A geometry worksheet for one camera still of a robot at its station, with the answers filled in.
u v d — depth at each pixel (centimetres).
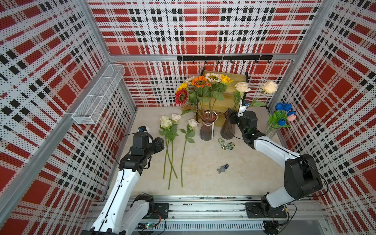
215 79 73
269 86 71
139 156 55
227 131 98
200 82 74
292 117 74
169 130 103
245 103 73
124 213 44
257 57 89
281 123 75
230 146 97
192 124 107
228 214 73
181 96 71
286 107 79
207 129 93
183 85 79
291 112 78
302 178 44
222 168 86
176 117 110
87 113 68
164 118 108
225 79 75
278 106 80
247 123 66
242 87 77
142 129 68
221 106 104
